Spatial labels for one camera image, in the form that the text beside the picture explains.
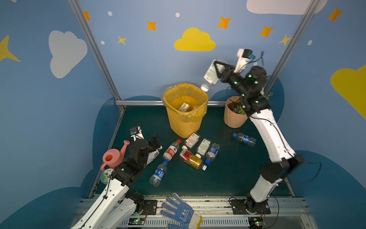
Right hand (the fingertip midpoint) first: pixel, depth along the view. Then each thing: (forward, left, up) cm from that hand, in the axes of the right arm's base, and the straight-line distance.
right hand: (221, 60), depth 60 cm
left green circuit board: (-54, +37, -57) cm, 87 cm away
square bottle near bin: (-7, +11, -54) cm, 56 cm away
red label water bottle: (-18, +23, -51) cm, 58 cm away
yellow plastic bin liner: (+16, +23, -32) cm, 42 cm away
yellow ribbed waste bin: (-2, +17, -47) cm, 50 cm away
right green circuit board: (-51, -24, -59) cm, 82 cm away
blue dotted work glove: (-50, +14, -56) cm, 76 cm away
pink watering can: (-26, +56, -45) cm, 76 cm away
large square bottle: (+14, +17, -42) cm, 48 cm away
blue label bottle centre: (-16, -3, -55) cm, 58 cm away
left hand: (-19, +32, -32) cm, 49 cm away
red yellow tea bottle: (-22, +10, -52) cm, 58 cm away
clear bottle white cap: (-20, +35, -52) cm, 66 cm away
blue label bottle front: (-35, +30, -52) cm, 70 cm away
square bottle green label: (-12, +3, -54) cm, 56 cm away
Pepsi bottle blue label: (-4, -27, -54) cm, 60 cm away
